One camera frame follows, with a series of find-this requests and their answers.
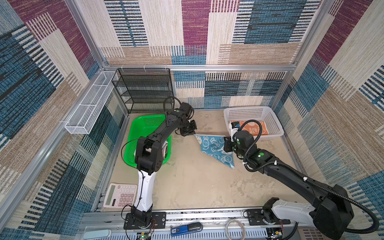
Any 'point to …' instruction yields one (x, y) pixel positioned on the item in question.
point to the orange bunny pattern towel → (254, 127)
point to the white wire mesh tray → (87, 112)
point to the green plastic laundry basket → (141, 126)
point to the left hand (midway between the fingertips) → (196, 129)
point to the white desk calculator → (118, 195)
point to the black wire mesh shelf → (145, 90)
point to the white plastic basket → (262, 113)
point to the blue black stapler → (190, 228)
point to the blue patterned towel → (214, 145)
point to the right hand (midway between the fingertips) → (225, 139)
